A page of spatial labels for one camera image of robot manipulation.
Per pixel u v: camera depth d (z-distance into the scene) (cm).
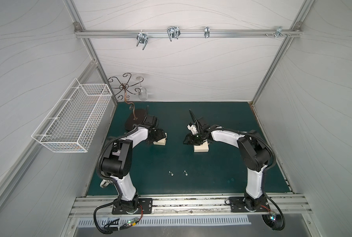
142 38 78
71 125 69
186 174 84
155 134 88
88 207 75
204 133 74
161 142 89
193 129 90
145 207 74
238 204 73
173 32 77
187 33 79
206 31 78
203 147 92
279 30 77
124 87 86
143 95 98
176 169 86
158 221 70
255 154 51
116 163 48
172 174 84
